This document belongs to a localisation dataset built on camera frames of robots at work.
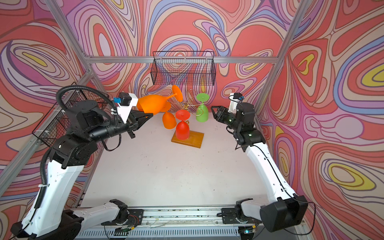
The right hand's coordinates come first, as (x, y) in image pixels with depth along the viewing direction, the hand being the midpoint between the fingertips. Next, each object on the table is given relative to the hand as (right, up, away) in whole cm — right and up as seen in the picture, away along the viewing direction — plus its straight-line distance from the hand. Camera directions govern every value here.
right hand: (213, 112), depth 71 cm
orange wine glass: (-24, -3, +13) cm, 27 cm away
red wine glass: (-16, -8, +9) cm, 20 cm away
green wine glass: (-4, +9, +10) cm, 14 cm away
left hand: (-25, -2, -18) cm, 31 cm away
